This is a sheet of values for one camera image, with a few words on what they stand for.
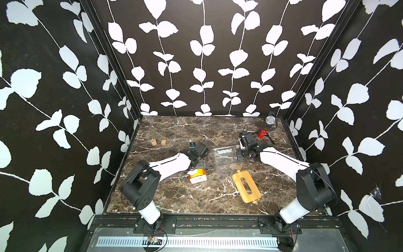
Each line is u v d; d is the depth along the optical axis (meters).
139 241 0.70
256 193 0.84
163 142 1.04
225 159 0.98
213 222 0.77
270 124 0.88
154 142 1.04
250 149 0.74
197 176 0.83
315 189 0.45
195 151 0.71
